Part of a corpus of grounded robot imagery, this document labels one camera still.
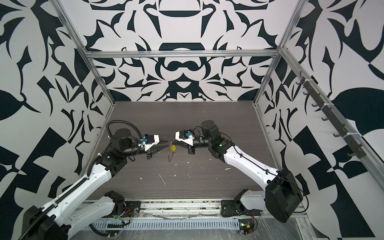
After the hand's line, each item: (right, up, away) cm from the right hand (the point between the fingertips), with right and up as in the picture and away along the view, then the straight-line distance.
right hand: (175, 141), depth 70 cm
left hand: (-3, +1, 0) cm, 4 cm away
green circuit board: (+33, -40, +1) cm, 52 cm away
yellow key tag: (-1, -4, +2) cm, 4 cm away
